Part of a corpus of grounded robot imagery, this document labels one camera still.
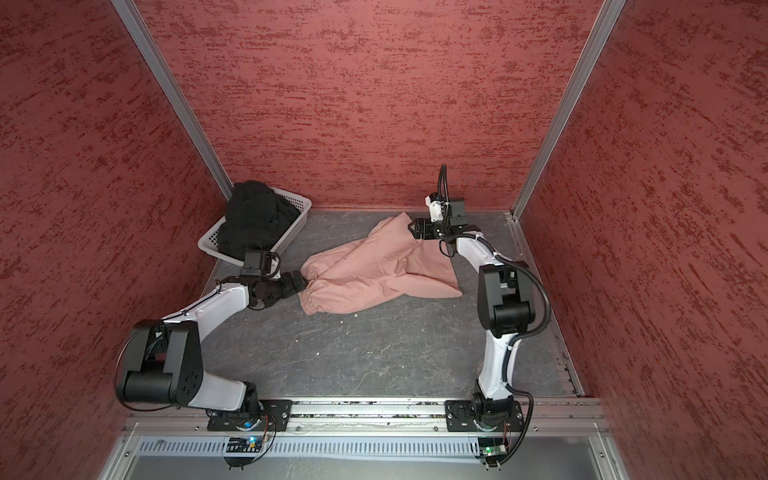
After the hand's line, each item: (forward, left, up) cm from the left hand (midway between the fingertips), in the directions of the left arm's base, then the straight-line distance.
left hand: (296, 292), depth 92 cm
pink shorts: (+12, -29, 0) cm, 31 cm away
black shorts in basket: (+27, +20, +5) cm, 34 cm away
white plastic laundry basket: (+18, +33, +4) cm, 38 cm away
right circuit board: (-39, -56, -5) cm, 68 cm away
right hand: (+20, -39, +9) cm, 45 cm away
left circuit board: (-39, +3, -4) cm, 39 cm away
